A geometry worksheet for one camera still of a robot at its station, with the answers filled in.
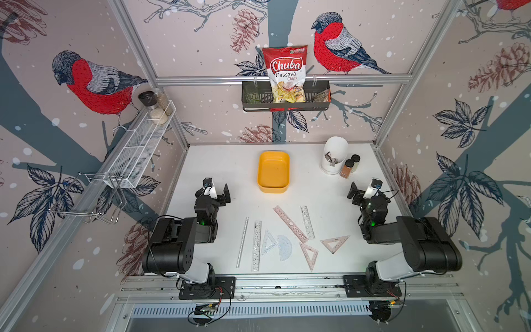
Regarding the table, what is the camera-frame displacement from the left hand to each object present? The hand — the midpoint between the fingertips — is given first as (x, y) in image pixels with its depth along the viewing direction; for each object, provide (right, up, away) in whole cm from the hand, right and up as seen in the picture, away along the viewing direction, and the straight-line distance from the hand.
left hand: (219, 181), depth 91 cm
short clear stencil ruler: (+40, -18, -1) cm, 44 cm away
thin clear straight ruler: (+12, -25, -6) cm, 28 cm away
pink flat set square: (+53, -25, -6) cm, 59 cm away
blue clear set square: (+22, -25, -6) cm, 34 cm away
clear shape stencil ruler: (+18, -26, -8) cm, 33 cm away
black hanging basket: (+18, +39, +1) cm, 43 cm away
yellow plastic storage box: (+25, +3, +15) cm, 29 cm away
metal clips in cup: (+53, +11, +15) cm, 56 cm away
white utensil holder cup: (+58, +16, +13) cm, 61 cm away
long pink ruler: (+32, -19, -1) cm, 38 cm away
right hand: (+65, -1, 0) cm, 65 cm away
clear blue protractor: (+29, -27, -7) cm, 41 cm away
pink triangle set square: (+39, -29, -10) cm, 50 cm away
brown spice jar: (+61, +5, +10) cm, 62 cm away
